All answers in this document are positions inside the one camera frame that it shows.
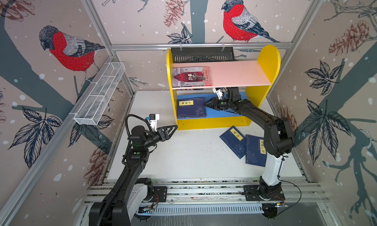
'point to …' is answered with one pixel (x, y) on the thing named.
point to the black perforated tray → (180, 55)
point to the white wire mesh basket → (99, 94)
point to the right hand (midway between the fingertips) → (205, 106)
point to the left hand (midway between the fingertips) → (174, 128)
